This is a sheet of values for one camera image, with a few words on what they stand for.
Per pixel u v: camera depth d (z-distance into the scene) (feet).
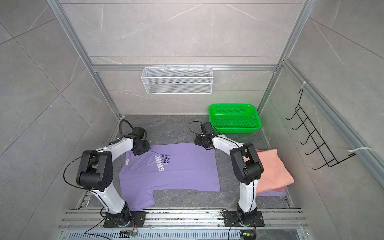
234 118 3.53
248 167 1.64
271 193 2.61
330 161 1.90
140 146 2.54
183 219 2.45
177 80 3.31
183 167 3.04
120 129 2.36
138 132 2.58
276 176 2.65
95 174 1.59
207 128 2.56
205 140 2.41
